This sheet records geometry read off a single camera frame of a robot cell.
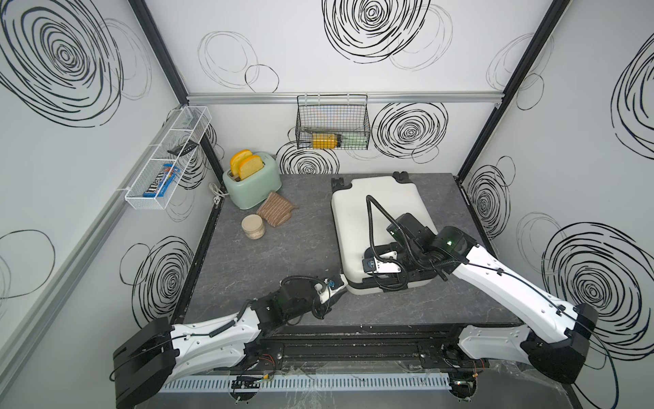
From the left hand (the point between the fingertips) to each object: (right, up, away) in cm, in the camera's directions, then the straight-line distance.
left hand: (341, 285), depth 76 cm
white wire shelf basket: (-55, +54, +18) cm, 79 cm away
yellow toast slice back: (-39, +42, +21) cm, 61 cm away
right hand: (+14, +9, -4) cm, 17 cm away
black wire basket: (0, +56, +23) cm, 61 cm away
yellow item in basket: (-6, +46, +11) cm, 48 cm away
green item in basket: (+5, +47, +12) cm, 48 cm away
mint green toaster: (-35, +30, +26) cm, 53 cm away
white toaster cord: (-54, +29, +38) cm, 72 cm away
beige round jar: (-33, +16, +21) cm, 42 cm away
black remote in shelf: (-49, +43, +5) cm, 65 cm away
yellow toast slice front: (-35, +39, +22) cm, 57 cm away
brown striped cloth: (-27, +22, +31) cm, 46 cm away
